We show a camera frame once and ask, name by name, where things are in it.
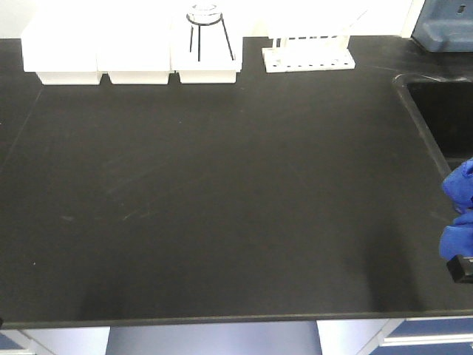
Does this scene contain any white test tube rack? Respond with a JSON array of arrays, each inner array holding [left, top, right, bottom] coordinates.
[[261, 10, 356, 73]]

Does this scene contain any clear glass tube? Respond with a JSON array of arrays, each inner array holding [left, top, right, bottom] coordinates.
[[324, 10, 369, 42]]

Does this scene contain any blue cloth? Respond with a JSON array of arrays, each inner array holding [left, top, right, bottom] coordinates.
[[438, 157, 473, 262]]

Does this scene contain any black sink basin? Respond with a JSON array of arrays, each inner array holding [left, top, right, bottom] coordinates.
[[391, 72, 473, 179]]

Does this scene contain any black metal tripod stand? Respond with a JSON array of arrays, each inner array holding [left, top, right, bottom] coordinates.
[[186, 13, 237, 63]]

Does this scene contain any white plastic bin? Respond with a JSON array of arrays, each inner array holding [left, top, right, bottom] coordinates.
[[96, 21, 173, 86], [169, 14, 243, 84], [21, 21, 104, 87]]

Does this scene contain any clear glass flask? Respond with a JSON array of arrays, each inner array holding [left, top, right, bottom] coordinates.
[[186, 2, 225, 25]]

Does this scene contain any grey-blue plastic fixture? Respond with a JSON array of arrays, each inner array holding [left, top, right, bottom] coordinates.
[[411, 0, 473, 53]]

